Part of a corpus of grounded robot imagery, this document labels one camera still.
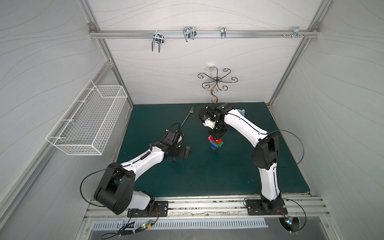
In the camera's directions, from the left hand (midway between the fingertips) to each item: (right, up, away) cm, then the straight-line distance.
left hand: (184, 151), depth 87 cm
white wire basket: (-45, +16, -19) cm, 51 cm away
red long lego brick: (+20, +6, 0) cm, 21 cm away
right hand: (+20, +10, 0) cm, 22 cm away
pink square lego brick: (+16, +8, +1) cm, 18 cm away
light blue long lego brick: (+18, +2, +5) cm, 19 cm away
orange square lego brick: (+19, 0, +8) cm, 20 cm away
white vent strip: (-17, -29, -20) cm, 39 cm away
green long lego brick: (+21, +4, +1) cm, 22 cm away
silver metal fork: (+3, +25, +28) cm, 37 cm away
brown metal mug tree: (+21, +44, +5) cm, 49 cm away
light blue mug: (+40, +25, +19) cm, 51 cm away
